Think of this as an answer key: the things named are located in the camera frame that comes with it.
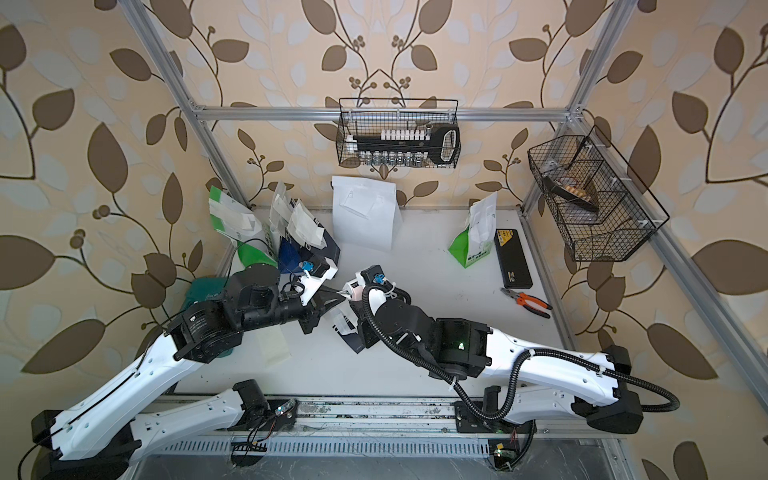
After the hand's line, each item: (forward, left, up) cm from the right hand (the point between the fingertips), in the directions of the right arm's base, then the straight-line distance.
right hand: (354, 303), depth 62 cm
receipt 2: (-1, +4, -7) cm, 8 cm away
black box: (+28, -50, -30) cm, 65 cm away
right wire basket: (+23, -61, +1) cm, 65 cm away
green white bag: (+37, +41, -13) cm, 57 cm away
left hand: (+2, +3, +2) cm, 4 cm away
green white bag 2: (+29, -34, -18) cm, 48 cm away
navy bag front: (+32, +13, -23) cm, 41 cm away
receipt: (+30, +18, -9) cm, 36 cm away
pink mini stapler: (0, -1, +5) cm, 6 cm away
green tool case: (+19, +52, -23) cm, 60 cm away
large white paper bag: (+43, 0, -16) cm, 46 cm away
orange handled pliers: (+14, -49, -29) cm, 59 cm away
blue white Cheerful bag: (+32, +25, -8) cm, 42 cm away
